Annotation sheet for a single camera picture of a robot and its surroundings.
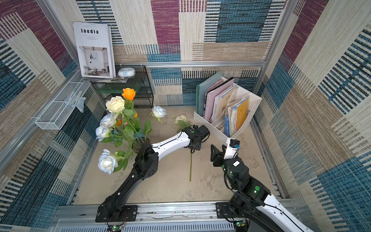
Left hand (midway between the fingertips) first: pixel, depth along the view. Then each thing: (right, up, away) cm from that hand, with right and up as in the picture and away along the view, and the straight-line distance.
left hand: (194, 144), depth 96 cm
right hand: (+9, +4, -26) cm, 28 cm away
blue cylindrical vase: (-29, +9, -23) cm, 38 cm away
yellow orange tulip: (-31, +18, -22) cm, 42 cm away
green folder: (+4, +34, -6) cm, 35 cm away
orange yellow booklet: (+29, +21, -4) cm, 36 cm away
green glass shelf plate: (-50, +36, -2) cm, 62 cm away
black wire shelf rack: (-37, +43, -4) cm, 57 cm away
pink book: (+9, +31, -10) cm, 34 cm away
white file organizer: (+22, +11, +12) cm, 28 cm away
